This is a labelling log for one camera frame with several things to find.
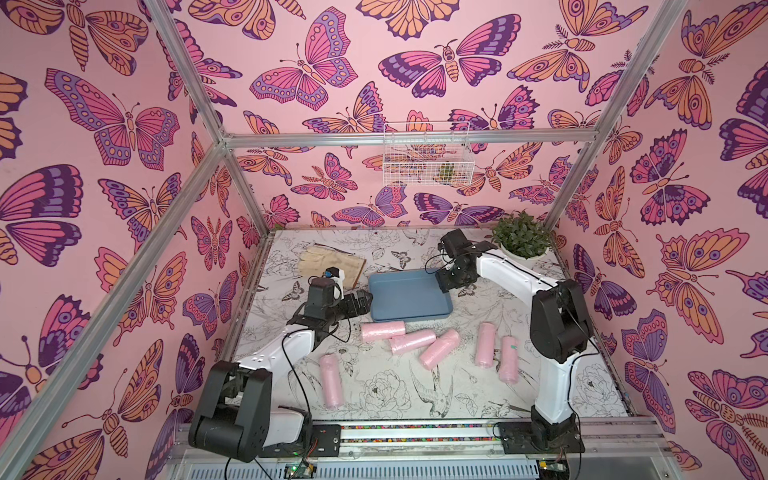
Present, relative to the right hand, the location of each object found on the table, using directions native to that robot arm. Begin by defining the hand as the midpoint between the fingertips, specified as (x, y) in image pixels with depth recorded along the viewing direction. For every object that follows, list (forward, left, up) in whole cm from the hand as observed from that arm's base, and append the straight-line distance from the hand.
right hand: (444, 282), depth 95 cm
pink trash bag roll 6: (-30, +32, -5) cm, 44 cm away
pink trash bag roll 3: (-20, +2, -5) cm, 20 cm away
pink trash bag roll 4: (-18, -11, -5) cm, 22 cm away
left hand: (-7, +25, +3) cm, 26 cm away
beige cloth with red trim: (+14, +46, -6) cm, 48 cm away
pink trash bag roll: (-15, +19, -3) cm, 25 cm away
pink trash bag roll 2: (-18, +11, -4) cm, 21 cm away
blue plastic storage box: (0, +11, -8) cm, 14 cm away
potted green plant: (+9, -24, +11) cm, 28 cm away
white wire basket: (+31, +6, +26) cm, 41 cm away
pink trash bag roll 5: (-23, -17, -5) cm, 29 cm away
